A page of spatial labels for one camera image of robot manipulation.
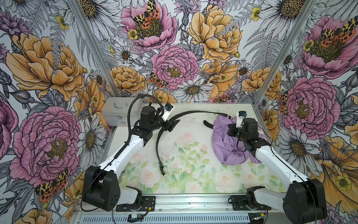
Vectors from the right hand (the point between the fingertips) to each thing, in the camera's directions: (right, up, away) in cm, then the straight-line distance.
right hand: (227, 127), depth 86 cm
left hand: (-33, +6, -4) cm, 34 cm away
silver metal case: (-72, +10, +9) cm, 73 cm away
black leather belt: (-33, +8, +19) cm, 39 cm away
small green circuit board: (-52, -45, -13) cm, 70 cm away
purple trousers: (+1, -13, 0) cm, 13 cm away
